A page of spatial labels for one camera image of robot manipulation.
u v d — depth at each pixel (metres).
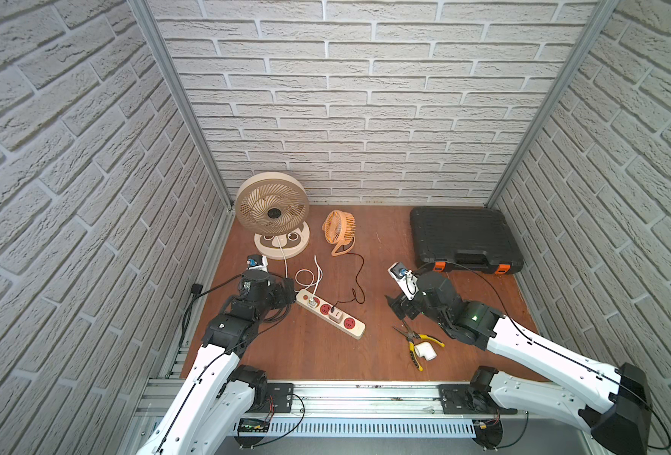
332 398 0.76
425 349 0.81
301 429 0.70
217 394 0.47
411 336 0.83
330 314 0.82
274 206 0.86
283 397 0.73
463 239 0.97
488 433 0.69
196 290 0.95
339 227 0.98
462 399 0.73
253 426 0.71
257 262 0.66
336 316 0.81
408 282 0.62
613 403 0.40
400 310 0.68
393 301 0.68
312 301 0.86
